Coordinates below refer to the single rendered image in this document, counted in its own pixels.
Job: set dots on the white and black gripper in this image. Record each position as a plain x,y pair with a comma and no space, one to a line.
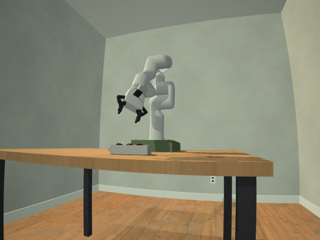
132,103

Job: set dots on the grey power strip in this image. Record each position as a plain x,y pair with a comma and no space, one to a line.
138,149

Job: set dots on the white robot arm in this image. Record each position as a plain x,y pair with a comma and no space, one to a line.
159,87

